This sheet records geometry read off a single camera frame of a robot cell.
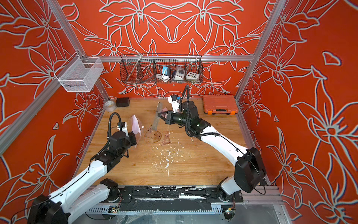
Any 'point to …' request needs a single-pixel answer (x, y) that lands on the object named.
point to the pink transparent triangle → (166, 140)
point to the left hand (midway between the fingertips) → (133, 131)
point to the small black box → (122, 102)
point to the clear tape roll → (110, 106)
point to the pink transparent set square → (148, 133)
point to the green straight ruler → (159, 110)
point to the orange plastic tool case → (219, 103)
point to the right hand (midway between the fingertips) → (154, 116)
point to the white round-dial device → (180, 73)
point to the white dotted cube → (191, 75)
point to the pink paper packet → (165, 109)
